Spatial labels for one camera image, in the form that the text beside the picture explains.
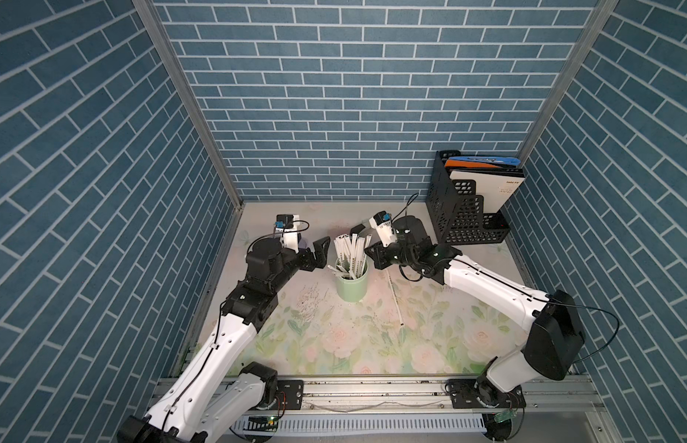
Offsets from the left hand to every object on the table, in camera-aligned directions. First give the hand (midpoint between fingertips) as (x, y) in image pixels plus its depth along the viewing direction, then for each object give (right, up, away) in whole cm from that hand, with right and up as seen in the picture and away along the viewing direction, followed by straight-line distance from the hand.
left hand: (323, 238), depth 72 cm
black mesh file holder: (+43, +8, +20) cm, 48 cm away
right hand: (+12, -4, +8) cm, 15 cm away
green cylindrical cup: (+8, -17, +13) cm, 23 cm away
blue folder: (+60, +26, +22) cm, 69 cm away
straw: (+22, -21, +21) cm, 37 cm away
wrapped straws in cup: (+7, -6, +13) cm, 16 cm away
